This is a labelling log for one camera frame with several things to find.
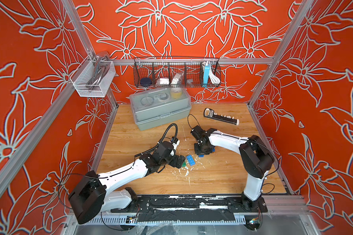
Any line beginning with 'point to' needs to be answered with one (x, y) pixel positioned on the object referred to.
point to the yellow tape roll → (176, 93)
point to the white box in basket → (164, 81)
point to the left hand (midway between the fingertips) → (179, 154)
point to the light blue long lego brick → (190, 160)
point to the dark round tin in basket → (145, 82)
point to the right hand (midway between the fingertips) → (196, 153)
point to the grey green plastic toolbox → (153, 107)
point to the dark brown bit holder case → (209, 113)
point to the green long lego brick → (184, 164)
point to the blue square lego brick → (201, 155)
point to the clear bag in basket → (177, 79)
